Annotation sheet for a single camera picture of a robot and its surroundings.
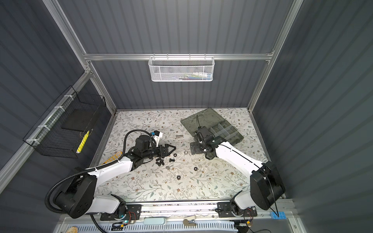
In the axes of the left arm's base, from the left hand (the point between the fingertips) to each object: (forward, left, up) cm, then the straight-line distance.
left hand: (172, 148), depth 84 cm
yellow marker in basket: (-3, +41, +15) cm, 44 cm away
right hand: (0, -17, -1) cm, 17 cm away
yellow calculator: (+4, +38, -11) cm, 40 cm away
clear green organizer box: (+21, -34, -8) cm, 41 cm away
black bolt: (-2, +1, -11) cm, 11 cm away
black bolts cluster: (-2, +8, -11) cm, 14 cm away
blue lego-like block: (-36, -54, -9) cm, 66 cm away
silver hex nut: (+3, -8, -12) cm, 15 cm away
